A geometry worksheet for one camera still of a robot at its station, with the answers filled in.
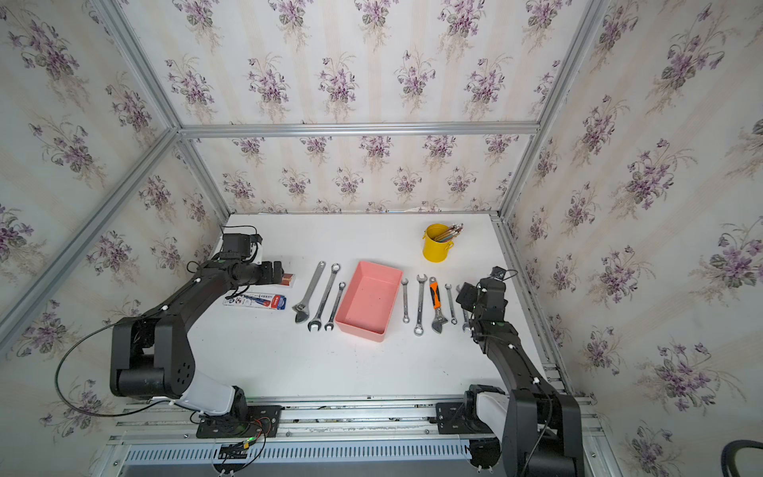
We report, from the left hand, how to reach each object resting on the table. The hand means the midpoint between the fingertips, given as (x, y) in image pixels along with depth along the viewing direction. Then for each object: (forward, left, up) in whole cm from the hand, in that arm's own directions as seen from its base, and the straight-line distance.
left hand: (271, 272), depth 91 cm
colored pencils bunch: (+11, -57, +7) cm, 58 cm away
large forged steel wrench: (-8, -9, -9) cm, 15 cm away
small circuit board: (-44, +2, -12) cm, 46 cm away
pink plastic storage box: (-6, -31, -8) cm, 32 cm away
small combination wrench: (-13, -19, -9) cm, 24 cm away
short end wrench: (-15, -46, -8) cm, 49 cm away
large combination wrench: (-12, -15, -9) cm, 21 cm away
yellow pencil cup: (+11, -53, -3) cm, 55 cm away
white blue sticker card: (-6, 0, -8) cm, 10 cm away
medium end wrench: (-13, -61, -9) cm, 63 cm away
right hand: (-6, -64, 0) cm, 65 cm away
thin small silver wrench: (-12, -57, -8) cm, 59 cm away
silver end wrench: (-12, -42, -9) cm, 45 cm away
